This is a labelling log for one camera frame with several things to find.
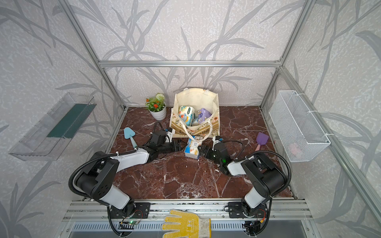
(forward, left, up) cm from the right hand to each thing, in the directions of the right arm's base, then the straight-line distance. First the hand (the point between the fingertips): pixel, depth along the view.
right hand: (200, 148), depth 91 cm
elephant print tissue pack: (+17, +9, +14) cm, 23 cm away
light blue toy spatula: (+15, +52, -5) cm, 54 cm away
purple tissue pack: (+18, -2, +11) cm, 21 cm away
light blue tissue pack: (+14, +3, +8) cm, 16 cm away
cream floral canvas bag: (+21, +4, +8) cm, 23 cm away
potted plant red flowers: (+28, +30, +10) cm, 42 cm away
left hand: (0, +10, +3) cm, 11 cm away
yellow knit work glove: (-39, +6, -4) cm, 40 cm away
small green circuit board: (-37, +33, -4) cm, 50 cm away
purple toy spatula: (+9, -42, -4) cm, 43 cm away
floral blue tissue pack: (-2, +6, +1) cm, 6 cm away
